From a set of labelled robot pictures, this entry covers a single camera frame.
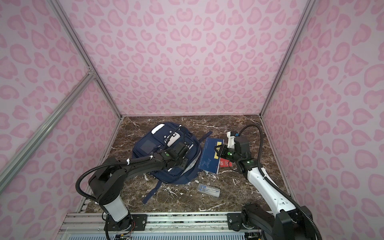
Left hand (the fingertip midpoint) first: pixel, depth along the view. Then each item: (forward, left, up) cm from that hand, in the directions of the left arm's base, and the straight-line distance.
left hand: (184, 158), depth 90 cm
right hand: (-1, -17, +13) cm, 22 cm away
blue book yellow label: (-6, -14, +8) cm, 17 cm away
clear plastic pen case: (-17, -13, -5) cm, 22 cm away
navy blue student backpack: (+14, +17, +1) cm, 22 cm away
